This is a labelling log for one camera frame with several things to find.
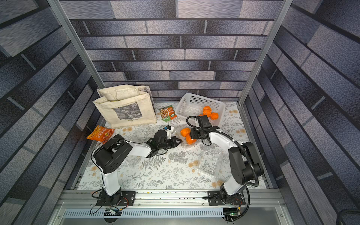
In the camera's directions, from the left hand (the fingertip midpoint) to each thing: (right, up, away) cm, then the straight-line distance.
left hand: (183, 141), depth 89 cm
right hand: (+6, +4, +4) cm, 8 cm away
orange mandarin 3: (+18, +19, +14) cm, 29 cm away
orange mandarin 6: (+4, 0, +1) cm, 5 cm away
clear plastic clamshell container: (-5, +5, +6) cm, 10 cm away
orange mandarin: (+19, +22, +20) cm, 36 cm away
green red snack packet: (-13, +18, +21) cm, 30 cm away
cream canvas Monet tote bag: (-36, +23, -3) cm, 43 cm away
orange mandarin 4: (+14, +17, +23) cm, 32 cm away
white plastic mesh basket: (+5, +26, +28) cm, 39 cm away
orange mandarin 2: (+23, +16, +14) cm, 32 cm away
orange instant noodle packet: (-57, +4, +6) cm, 58 cm away
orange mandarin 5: (0, +5, +6) cm, 7 cm away
